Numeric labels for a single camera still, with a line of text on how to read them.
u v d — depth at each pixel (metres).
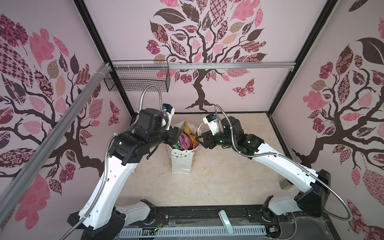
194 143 0.77
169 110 0.51
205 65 0.93
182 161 0.76
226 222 0.68
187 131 0.80
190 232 0.70
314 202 0.39
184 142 0.74
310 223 0.72
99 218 0.35
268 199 0.68
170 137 0.53
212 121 0.61
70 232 0.34
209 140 0.60
